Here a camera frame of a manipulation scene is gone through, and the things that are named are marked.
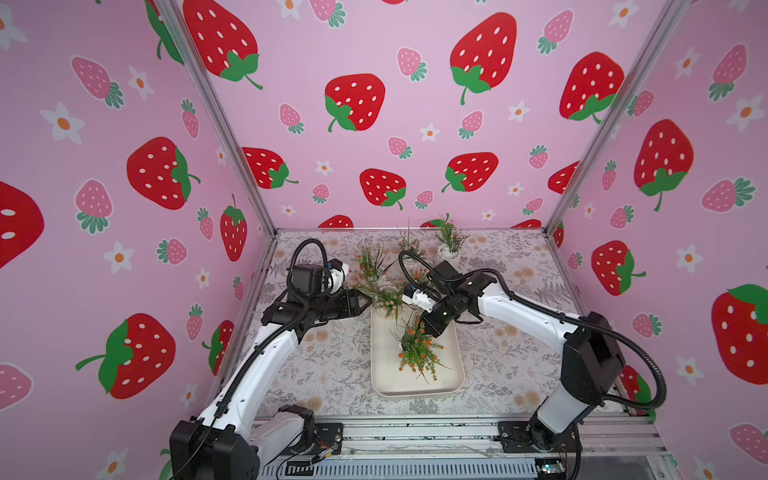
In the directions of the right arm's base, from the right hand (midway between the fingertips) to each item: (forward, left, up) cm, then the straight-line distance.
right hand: (415, 332), depth 81 cm
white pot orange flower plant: (-8, -1, +5) cm, 10 cm away
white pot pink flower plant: (+7, +8, +3) cm, 11 cm away
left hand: (+4, +13, +9) cm, 16 cm away
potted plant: (+19, +15, +1) cm, 24 cm away
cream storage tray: (+1, +9, -10) cm, 13 cm away
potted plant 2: (+32, +3, 0) cm, 32 cm away
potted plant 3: (+36, -12, -5) cm, 38 cm away
